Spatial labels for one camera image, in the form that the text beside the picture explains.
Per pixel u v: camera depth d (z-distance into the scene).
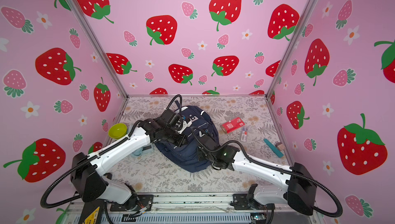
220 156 0.56
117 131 0.98
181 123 0.69
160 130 0.56
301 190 0.40
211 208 0.73
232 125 1.04
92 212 0.70
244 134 0.98
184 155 0.80
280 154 0.90
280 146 0.92
